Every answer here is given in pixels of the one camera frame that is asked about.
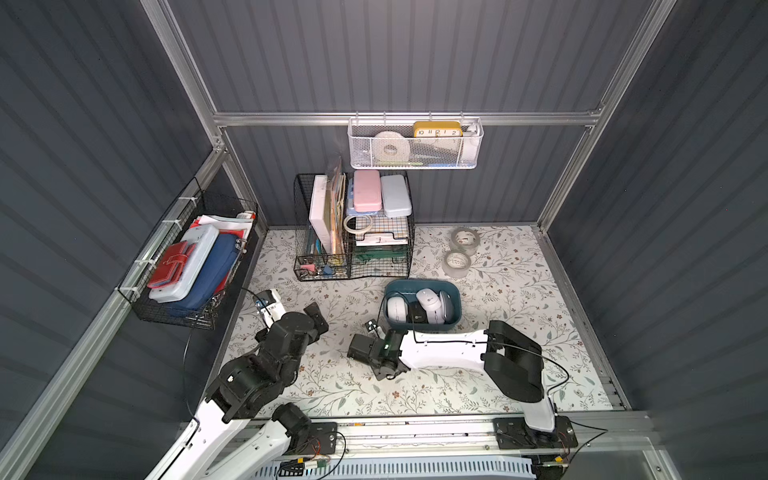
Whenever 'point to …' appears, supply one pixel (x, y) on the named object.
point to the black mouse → (416, 313)
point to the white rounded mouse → (397, 309)
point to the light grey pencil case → (396, 196)
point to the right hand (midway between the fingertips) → (395, 362)
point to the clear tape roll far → (465, 239)
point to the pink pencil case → (367, 191)
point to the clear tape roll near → (456, 264)
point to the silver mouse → (447, 306)
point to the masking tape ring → (357, 231)
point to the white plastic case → (204, 239)
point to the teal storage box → (407, 289)
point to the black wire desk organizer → (353, 225)
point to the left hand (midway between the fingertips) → (300, 312)
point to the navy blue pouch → (216, 264)
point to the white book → (318, 212)
